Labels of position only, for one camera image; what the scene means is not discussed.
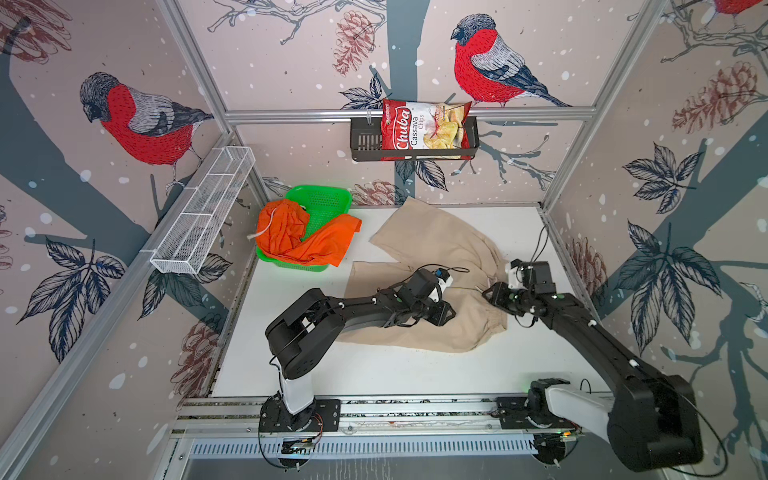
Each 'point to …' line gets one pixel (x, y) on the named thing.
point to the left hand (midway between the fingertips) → (453, 314)
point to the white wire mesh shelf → (188, 239)
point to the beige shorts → (421, 237)
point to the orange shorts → (281, 225)
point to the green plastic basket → (324, 202)
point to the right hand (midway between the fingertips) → (484, 299)
